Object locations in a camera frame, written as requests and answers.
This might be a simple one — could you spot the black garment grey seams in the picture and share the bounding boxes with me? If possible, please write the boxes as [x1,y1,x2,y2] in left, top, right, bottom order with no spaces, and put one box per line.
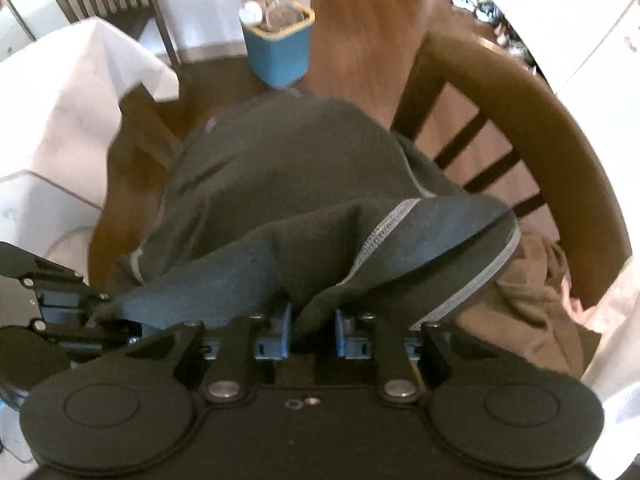
[94,91,521,341]

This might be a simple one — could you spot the brown cloth on chair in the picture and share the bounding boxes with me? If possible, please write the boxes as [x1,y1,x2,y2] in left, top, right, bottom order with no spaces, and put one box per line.
[454,232,587,378]

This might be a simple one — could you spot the brown wooden chair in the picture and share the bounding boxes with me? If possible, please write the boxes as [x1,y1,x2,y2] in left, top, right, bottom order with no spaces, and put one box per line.
[392,29,631,306]

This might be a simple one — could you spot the blue waste bin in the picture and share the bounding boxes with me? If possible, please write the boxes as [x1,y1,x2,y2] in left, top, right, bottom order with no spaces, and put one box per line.
[239,0,316,89]

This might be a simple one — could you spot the white cabinet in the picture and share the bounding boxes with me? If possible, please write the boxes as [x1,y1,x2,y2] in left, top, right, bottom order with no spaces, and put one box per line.
[492,0,639,129]

